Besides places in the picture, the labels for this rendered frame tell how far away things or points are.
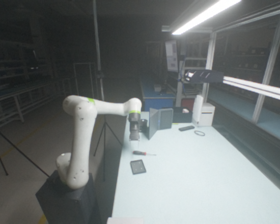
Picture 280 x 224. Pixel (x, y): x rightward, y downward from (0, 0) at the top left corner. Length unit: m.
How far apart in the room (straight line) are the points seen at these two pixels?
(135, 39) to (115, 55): 2.02
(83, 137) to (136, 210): 0.44
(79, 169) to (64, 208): 0.44
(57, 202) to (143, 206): 0.66
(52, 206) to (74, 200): 0.20
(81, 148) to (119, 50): 11.80
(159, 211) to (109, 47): 12.23
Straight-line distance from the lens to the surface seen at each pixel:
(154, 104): 2.82
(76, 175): 0.89
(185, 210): 0.79
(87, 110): 0.74
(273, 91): 0.95
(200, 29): 1.62
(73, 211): 1.24
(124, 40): 12.44
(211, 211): 0.82
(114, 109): 1.06
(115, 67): 12.46
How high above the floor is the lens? 1.64
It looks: 21 degrees down
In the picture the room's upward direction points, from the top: straight up
